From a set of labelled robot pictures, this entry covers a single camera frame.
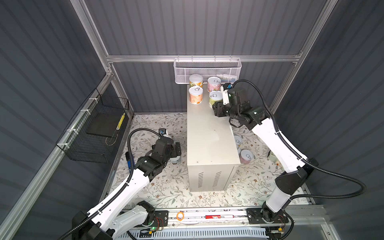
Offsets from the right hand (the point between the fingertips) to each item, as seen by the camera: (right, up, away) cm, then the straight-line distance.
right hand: (218, 106), depth 74 cm
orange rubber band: (-20, -57, -1) cm, 60 cm away
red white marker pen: (0, -55, 0) cm, 55 cm away
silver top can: (-24, -30, +14) cm, 41 cm away
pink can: (+19, -28, +16) cm, 38 cm away
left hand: (-24, -20, +4) cm, 32 cm away
